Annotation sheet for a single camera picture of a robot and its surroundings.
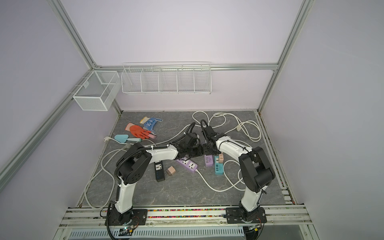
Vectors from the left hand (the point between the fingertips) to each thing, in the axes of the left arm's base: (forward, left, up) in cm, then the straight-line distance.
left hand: (206, 153), depth 93 cm
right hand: (+1, -2, +1) cm, 2 cm away
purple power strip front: (-6, +12, 0) cm, 13 cm away
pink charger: (-9, +22, -1) cm, 24 cm away
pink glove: (+26, +56, -2) cm, 62 cm away
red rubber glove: (+20, +46, -1) cm, 50 cm away
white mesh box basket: (+43, +72, +19) cm, 86 cm away
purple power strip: (-5, -1, -1) cm, 5 cm away
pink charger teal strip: (-6, -8, +4) cm, 10 cm away
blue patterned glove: (+29, +41, -3) cm, 50 cm away
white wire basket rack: (+44, +23, +26) cm, 56 cm away
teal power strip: (-9, -7, -1) cm, 11 cm away
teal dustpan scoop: (+18, +57, -4) cm, 60 cm away
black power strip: (-9, +28, -1) cm, 30 cm away
